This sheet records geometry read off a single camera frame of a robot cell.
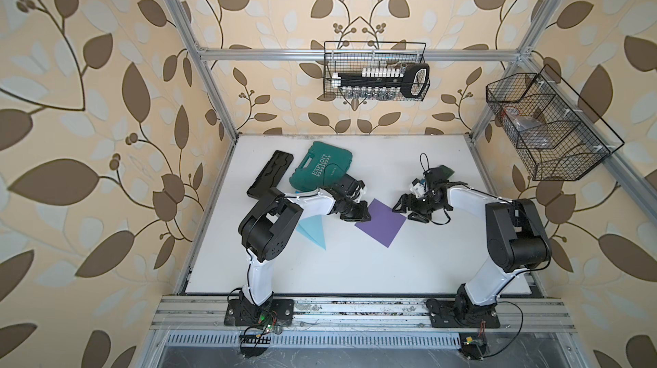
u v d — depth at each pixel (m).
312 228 0.89
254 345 0.68
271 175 1.05
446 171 1.05
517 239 0.48
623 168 0.58
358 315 0.75
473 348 0.73
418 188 0.91
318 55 0.91
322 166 1.05
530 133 0.70
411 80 0.84
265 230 0.51
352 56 0.91
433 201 0.74
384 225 0.92
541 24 0.82
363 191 0.89
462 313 0.67
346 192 0.77
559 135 0.73
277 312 0.74
